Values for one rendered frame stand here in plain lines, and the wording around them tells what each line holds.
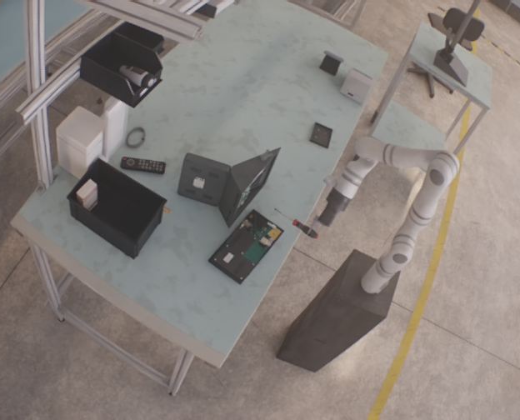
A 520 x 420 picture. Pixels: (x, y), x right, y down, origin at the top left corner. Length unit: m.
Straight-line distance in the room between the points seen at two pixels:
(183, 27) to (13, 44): 1.80
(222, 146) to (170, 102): 0.30
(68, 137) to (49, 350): 1.30
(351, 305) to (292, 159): 0.61
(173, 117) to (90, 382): 1.39
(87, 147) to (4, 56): 1.09
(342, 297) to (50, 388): 1.55
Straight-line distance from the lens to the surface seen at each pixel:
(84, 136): 1.73
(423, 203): 1.61
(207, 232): 1.80
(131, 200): 1.83
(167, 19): 0.99
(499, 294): 3.75
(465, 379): 3.29
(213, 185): 1.76
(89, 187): 1.73
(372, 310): 2.03
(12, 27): 2.82
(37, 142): 1.67
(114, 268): 1.70
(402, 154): 1.61
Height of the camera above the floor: 2.53
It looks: 54 degrees down
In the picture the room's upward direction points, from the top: 22 degrees clockwise
